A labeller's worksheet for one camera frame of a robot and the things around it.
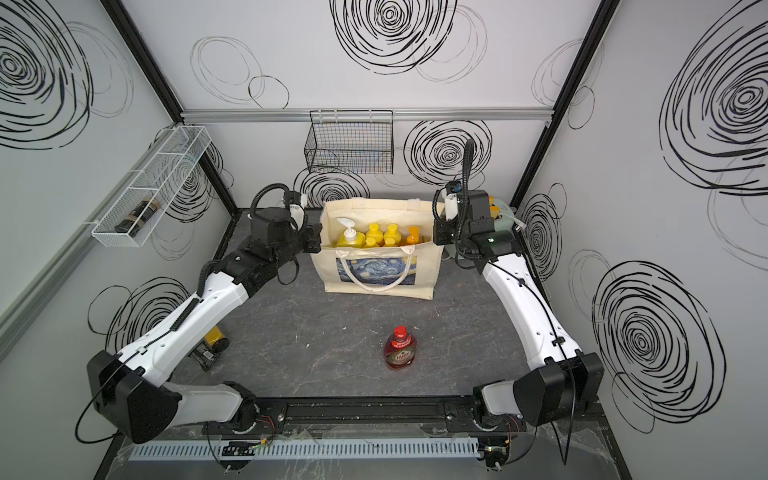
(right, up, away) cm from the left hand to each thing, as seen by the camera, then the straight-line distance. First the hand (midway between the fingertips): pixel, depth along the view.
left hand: (321, 225), depth 76 cm
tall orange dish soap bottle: (+25, -2, +6) cm, 26 cm away
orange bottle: (+13, -2, +9) cm, 16 cm away
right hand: (+32, +1, 0) cm, 32 cm away
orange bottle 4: (+18, -5, +6) cm, 20 cm away
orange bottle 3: (+13, -5, +5) cm, 14 cm away
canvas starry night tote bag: (+19, -13, +8) cm, 24 cm away
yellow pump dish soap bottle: (+7, -4, +6) cm, 10 cm away
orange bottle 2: (+19, -2, +9) cm, 21 cm away
